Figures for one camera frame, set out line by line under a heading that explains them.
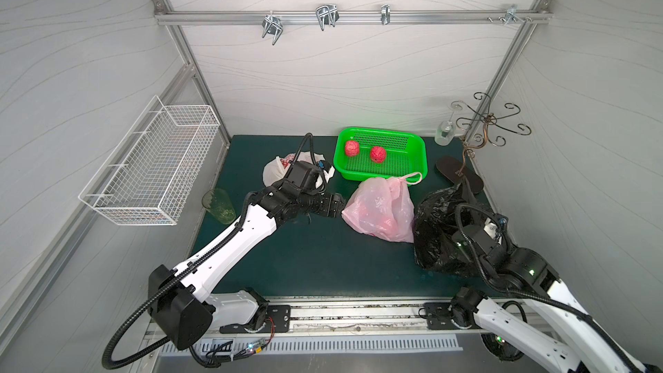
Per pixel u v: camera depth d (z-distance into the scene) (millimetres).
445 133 956
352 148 1104
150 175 689
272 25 762
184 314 370
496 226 592
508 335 562
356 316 750
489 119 838
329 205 650
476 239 514
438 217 915
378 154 1074
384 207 858
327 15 765
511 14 764
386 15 782
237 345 701
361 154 1148
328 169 690
